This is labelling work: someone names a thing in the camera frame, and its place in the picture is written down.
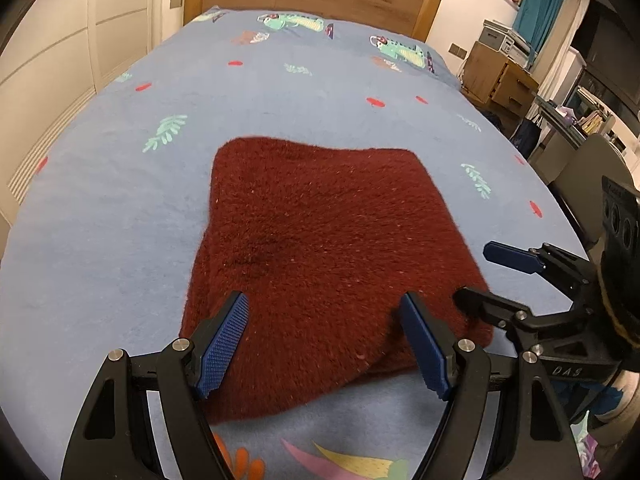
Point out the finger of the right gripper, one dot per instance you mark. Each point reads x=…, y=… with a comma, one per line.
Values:
x=492, y=309
x=555, y=265

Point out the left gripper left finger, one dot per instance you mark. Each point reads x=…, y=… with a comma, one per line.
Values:
x=113, y=436

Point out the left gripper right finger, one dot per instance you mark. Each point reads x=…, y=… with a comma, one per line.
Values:
x=532, y=437

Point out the dark red knit sweater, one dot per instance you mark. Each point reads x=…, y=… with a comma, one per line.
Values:
x=323, y=243

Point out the grey office chair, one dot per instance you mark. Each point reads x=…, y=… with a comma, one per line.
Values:
x=578, y=187

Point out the light blue patterned bedspread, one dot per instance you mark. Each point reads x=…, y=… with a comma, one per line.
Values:
x=103, y=246

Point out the wooden nightstand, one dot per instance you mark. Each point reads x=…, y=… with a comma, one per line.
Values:
x=489, y=77

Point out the grey printer on nightstand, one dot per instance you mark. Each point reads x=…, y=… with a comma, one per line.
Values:
x=504, y=39

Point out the teal curtain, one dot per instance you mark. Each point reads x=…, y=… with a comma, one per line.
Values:
x=535, y=20

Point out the white wardrobe doors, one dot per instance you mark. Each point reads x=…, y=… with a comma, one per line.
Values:
x=62, y=53

